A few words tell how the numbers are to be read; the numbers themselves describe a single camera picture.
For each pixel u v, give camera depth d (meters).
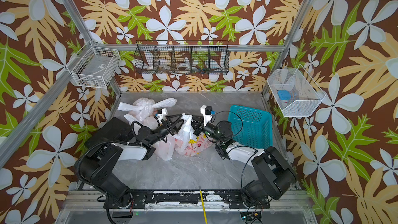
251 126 1.02
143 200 0.74
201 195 0.75
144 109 0.92
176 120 0.72
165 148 0.83
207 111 0.65
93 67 0.85
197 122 0.69
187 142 0.77
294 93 0.84
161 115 0.78
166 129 0.70
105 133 0.90
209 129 0.68
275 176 0.44
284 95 0.84
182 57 0.98
